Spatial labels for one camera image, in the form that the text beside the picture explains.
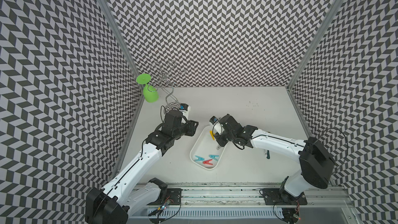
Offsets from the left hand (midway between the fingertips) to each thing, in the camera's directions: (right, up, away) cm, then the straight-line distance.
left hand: (194, 124), depth 78 cm
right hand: (+12, -8, +6) cm, 16 cm away
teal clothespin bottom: (+2, -20, +7) cm, 21 cm away
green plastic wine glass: (-26, +17, +10) cm, 33 cm away
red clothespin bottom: (+7, -21, +5) cm, 23 cm away
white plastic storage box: (+5, -17, +10) cm, 21 cm away
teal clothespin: (+10, -19, +7) cm, 23 cm away
